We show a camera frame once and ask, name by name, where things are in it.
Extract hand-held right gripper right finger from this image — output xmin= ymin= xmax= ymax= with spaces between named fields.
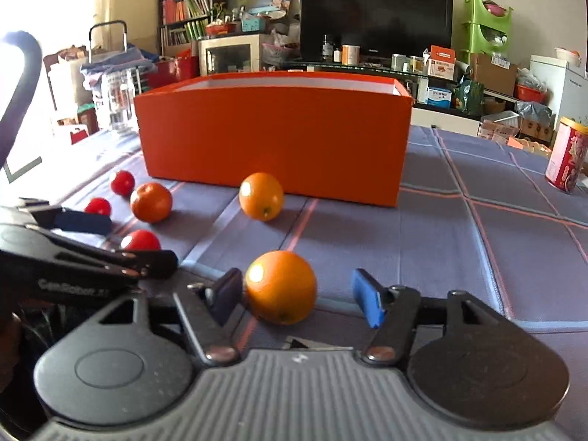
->
xmin=351 ymin=269 xmax=503 ymax=363

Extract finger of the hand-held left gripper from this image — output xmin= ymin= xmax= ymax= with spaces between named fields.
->
xmin=46 ymin=238 xmax=179 ymax=282
xmin=0 ymin=197 xmax=114 ymax=236

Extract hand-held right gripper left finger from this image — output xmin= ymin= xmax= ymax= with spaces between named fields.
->
xmin=94 ymin=267 xmax=243 ymax=363

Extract small red tomato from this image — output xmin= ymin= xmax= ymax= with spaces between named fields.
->
xmin=120 ymin=230 xmax=161 ymax=252
xmin=84 ymin=197 xmax=112 ymax=218
xmin=110 ymin=170 xmax=136 ymax=197

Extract large orange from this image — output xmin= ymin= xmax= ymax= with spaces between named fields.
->
xmin=244 ymin=251 xmax=318 ymax=326
xmin=238 ymin=172 xmax=285 ymax=221

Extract orange cardboard box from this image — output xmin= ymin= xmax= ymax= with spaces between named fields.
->
xmin=133 ymin=72 xmax=414 ymax=207

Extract reddish orange tangerine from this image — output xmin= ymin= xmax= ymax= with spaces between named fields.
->
xmin=130 ymin=182 xmax=173 ymax=223

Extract blue plaid tablecloth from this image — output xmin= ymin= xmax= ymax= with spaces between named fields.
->
xmin=46 ymin=124 xmax=588 ymax=377

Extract folded blue cloth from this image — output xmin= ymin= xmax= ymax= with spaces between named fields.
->
xmin=80 ymin=46 xmax=158 ymax=77

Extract red storage box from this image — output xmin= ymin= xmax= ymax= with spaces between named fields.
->
xmin=154 ymin=55 xmax=200 ymax=89

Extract white low television cabinet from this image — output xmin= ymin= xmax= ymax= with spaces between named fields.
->
xmin=276 ymin=60 xmax=483 ymax=137

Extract blue tissue box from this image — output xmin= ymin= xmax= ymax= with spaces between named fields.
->
xmin=427 ymin=87 xmax=453 ymax=108

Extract printed cardboard carton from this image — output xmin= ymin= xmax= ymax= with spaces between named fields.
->
xmin=478 ymin=119 xmax=553 ymax=148

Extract white glass-door cabinet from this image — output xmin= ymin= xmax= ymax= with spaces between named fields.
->
xmin=198 ymin=34 xmax=273 ymax=77

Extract green foil packet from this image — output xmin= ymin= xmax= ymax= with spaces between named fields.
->
xmin=452 ymin=80 xmax=484 ymax=115

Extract beige standing air conditioner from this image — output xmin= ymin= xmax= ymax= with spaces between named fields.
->
xmin=110 ymin=0 xmax=159 ymax=51

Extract red planter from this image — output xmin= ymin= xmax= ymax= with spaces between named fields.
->
xmin=206 ymin=2 xmax=231 ymax=37

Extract dark bookshelf with books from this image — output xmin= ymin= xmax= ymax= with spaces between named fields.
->
xmin=158 ymin=0 xmax=215 ymax=56

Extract red patterned tin can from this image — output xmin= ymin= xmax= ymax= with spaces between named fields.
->
xmin=545 ymin=117 xmax=588 ymax=194

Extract orange and white packet box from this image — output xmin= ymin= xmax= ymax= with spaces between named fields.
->
xmin=427 ymin=46 xmax=458 ymax=81

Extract brown cardboard box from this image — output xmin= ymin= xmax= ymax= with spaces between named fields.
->
xmin=471 ymin=53 xmax=520 ymax=97

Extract red plastic basin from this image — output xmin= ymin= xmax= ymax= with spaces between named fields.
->
xmin=514 ymin=83 xmax=547 ymax=104

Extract white refrigerator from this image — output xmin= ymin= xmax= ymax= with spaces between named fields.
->
xmin=528 ymin=55 xmax=588 ymax=130

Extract black flat television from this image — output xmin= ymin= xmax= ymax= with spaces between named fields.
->
xmin=300 ymin=0 xmax=453 ymax=62

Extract green stacking bins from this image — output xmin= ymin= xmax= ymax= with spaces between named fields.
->
xmin=460 ymin=0 xmax=513 ymax=67

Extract clear glass handled jar mug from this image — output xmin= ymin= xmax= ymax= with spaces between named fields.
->
xmin=103 ymin=71 xmax=139 ymax=134

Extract black curved frame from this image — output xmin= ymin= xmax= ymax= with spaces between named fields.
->
xmin=0 ymin=31 xmax=44 ymax=184

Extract wire shopping trolley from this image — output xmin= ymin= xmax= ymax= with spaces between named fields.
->
xmin=89 ymin=20 xmax=139 ymax=130

